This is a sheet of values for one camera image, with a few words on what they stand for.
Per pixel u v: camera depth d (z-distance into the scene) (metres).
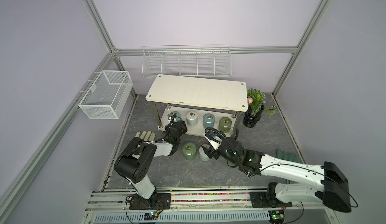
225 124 0.87
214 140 0.61
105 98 0.83
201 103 0.70
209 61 1.06
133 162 0.47
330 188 0.40
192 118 0.91
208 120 0.90
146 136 0.96
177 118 0.83
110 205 0.74
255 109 0.81
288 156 0.87
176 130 0.72
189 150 0.83
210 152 0.64
